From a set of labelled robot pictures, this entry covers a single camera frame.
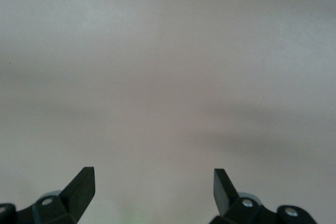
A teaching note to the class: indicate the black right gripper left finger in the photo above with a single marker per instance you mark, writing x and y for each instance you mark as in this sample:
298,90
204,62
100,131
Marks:
78,195

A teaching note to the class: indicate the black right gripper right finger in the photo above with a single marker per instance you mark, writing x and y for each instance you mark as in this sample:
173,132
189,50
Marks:
223,195

